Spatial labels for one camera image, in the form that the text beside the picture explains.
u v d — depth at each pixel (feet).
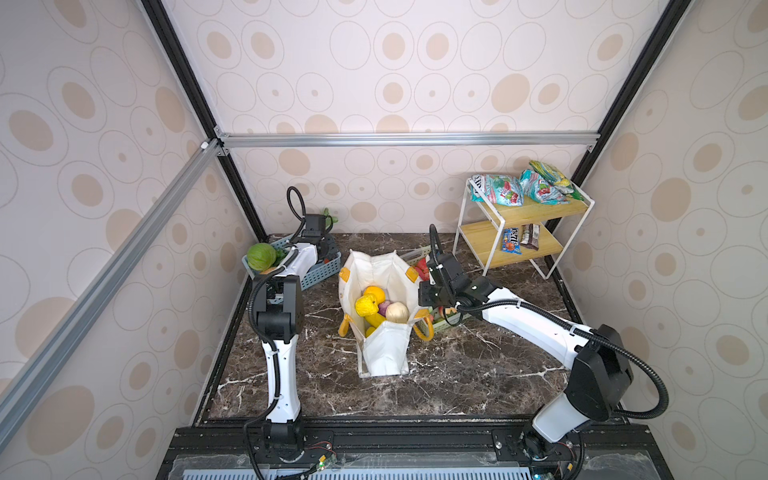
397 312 2.87
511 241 3.10
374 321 3.02
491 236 2.61
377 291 3.18
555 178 2.55
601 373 1.43
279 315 1.95
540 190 2.60
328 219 2.89
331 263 3.38
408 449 2.46
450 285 2.05
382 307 3.04
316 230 2.74
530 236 3.17
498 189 2.73
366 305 2.94
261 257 3.20
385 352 2.74
